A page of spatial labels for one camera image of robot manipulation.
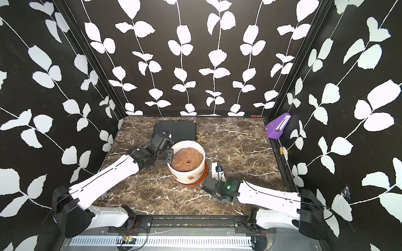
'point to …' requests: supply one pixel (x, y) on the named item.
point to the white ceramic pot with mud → (188, 163)
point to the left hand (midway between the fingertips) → (171, 150)
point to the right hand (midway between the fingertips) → (215, 189)
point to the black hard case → (180, 130)
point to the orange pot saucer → (204, 174)
